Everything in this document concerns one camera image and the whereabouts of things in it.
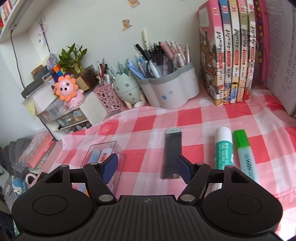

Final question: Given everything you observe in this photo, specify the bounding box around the pink orange highlighter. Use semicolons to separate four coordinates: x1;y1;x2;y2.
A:
98;148;112;163

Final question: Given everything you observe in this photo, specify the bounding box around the light blue marker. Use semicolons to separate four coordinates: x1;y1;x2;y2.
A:
88;149;100;163

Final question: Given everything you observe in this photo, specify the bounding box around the clear acrylic pen box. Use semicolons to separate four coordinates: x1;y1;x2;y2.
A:
71;141;126;199

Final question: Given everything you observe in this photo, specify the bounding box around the green white glue stick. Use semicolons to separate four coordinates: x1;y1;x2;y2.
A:
215;127;234;170

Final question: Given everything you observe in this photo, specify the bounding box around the green highlighter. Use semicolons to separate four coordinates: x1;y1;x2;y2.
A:
233;130;259;184

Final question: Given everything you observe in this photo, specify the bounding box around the red white checkered cloth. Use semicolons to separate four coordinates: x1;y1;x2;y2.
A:
45;90;295;240

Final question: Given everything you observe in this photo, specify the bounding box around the white mini drawer unit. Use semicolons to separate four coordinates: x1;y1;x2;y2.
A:
22;91;107;140

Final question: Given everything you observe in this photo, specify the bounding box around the pink perforated pen holder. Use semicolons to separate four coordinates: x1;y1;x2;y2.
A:
93;84;125;113

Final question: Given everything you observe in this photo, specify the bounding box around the pink box at desk edge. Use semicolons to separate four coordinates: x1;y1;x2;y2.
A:
12;130;56;173

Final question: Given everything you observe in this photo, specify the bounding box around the grey white flower pen holder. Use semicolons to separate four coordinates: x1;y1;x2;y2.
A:
138;62;200;109

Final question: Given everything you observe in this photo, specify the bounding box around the green egg pen holder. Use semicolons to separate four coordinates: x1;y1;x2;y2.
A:
113;71;147;109

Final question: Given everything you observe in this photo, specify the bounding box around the pink lion toy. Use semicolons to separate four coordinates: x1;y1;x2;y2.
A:
55;75;85;110

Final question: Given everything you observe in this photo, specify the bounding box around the blue plush toy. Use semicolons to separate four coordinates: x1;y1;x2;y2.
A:
11;176;28;196

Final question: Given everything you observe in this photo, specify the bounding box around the black magnifying glass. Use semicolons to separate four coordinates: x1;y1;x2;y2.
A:
146;54;174;78

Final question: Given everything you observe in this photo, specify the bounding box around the colourful rubik cube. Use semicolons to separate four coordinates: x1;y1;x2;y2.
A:
53;64;73;77

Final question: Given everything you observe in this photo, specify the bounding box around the black box on drawers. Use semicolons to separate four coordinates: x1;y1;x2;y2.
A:
21;65;53;99

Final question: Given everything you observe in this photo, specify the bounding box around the bamboo plant in pot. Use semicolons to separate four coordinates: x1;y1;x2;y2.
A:
57;43;87;75

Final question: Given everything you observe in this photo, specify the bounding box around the pink spine book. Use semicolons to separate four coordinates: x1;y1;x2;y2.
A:
198;1;225;105

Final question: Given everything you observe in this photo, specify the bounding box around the cream spine book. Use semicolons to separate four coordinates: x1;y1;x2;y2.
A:
228;0;241;103

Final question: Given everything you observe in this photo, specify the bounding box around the blue spine book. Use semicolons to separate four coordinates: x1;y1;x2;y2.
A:
219;0;233;104

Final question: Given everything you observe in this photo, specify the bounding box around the red striped spine book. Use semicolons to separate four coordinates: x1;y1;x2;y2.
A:
236;0;249;102

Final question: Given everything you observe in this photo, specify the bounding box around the pink abacus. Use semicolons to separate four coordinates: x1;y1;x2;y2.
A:
253;0;269;86

